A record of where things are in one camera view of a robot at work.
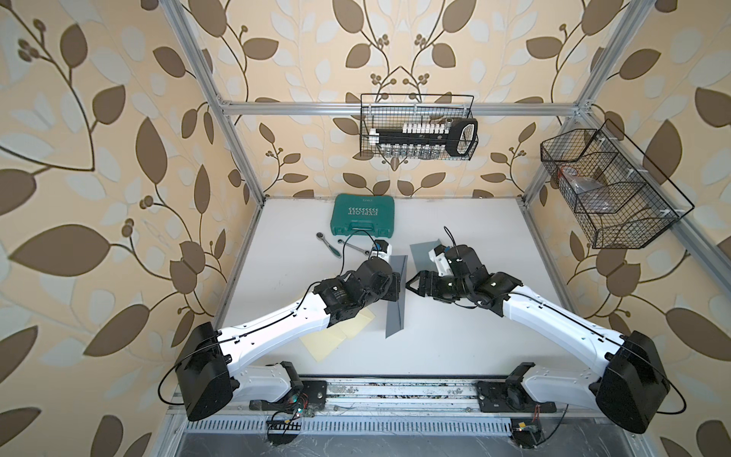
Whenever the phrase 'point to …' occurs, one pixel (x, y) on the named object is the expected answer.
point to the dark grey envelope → (395, 309)
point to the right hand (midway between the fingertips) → (414, 288)
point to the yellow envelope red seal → (322, 342)
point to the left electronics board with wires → (284, 425)
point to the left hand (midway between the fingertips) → (397, 274)
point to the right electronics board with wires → (526, 432)
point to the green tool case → (364, 214)
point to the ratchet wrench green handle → (320, 236)
